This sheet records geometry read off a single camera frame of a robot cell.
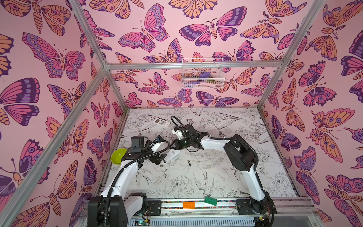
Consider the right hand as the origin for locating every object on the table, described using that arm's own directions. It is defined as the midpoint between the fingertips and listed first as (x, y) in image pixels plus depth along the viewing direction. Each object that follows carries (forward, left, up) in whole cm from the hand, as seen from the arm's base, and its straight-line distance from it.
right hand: (169, 145), depth 91 cm
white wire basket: (+41, -22, +27) cm, 54 cm away
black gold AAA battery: (-9, -13, -7) cm, 17 cm away
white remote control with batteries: (-4, -1, -5) cm, 7 cm away
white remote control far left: (+23, +8, -5) cm, 25 cm away
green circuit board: (-40, +11, -9) cm, 42 cm away
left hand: (-4, +5, +4) cm, 8 cm away
